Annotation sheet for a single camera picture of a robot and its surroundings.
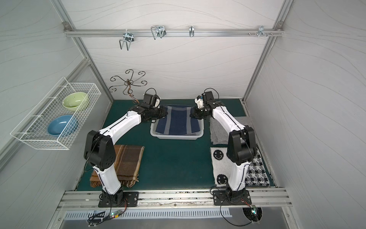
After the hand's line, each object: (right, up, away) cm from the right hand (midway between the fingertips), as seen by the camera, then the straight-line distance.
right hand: (191, 114), depth 91 cm
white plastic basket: (-16, -15, 0) cm, 22 cm away
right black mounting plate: (+15, -44, -18) cm, 50 cm away
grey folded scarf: (+19, -14, +2) cm, 24 cm away
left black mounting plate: (-33, -45, -17) cm, 58 cm away
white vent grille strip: (-48, -52, -19) cm, 73 cm away
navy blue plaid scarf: (-8, -5, 0) cm, 10 cm away
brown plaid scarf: (-39, -28, -5) cm, 48 cm away
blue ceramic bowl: (-63, -5, -24) cm, 67 cm away
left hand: (-15, +1, -1) cm, 15 cm away
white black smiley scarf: (+36, -34, -13) cm, 51 cm away
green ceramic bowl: (-62, +7, -18) cm, 65 cm away
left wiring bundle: (-39, -49, -23) cm, 66 cm away
